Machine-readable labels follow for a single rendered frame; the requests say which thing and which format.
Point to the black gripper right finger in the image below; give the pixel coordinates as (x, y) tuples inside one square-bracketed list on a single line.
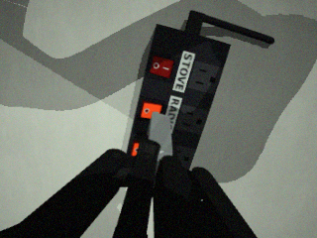
[(215, 216)]

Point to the black power strip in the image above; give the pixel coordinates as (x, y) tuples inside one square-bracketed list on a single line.
[(181, 78)]

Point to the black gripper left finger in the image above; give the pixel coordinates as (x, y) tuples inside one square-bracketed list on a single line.
[(71, 210)]

